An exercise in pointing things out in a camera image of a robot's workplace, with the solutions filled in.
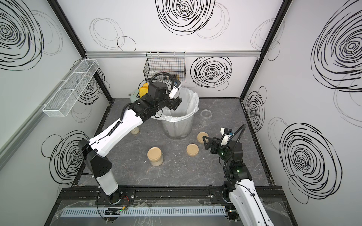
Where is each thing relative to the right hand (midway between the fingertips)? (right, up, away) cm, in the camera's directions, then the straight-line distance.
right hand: (209, 138), depth 77 cm
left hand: (-19, +26, -2) cm, 32 cm away
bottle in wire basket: (-18, +37, +12) cm, 43 cm away
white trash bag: (-10, +19, +12) cm, 25 cm away
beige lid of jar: (-8, -10, +13) cm, 18 cm away
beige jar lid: (-3, -3, +19) cm, 19 cm away
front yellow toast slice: (-41, +30, +20) cm, 55 cm away
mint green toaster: (-51, +26, +25) cm, 62 cm away
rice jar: (-30, -10, +1) cm, 31 cm away
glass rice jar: (+2, +12, +23) cm, 26 cm away
